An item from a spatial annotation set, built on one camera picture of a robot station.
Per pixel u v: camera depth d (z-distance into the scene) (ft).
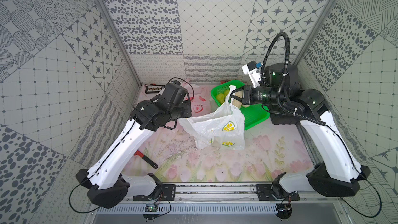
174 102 1.52
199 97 3.40
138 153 2.82
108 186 1.26
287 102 1.32
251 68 1.63
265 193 2.41
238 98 1.79
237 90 1.79
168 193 2.41
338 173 1.27
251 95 1.57
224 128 2.05
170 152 2.88
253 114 3.33
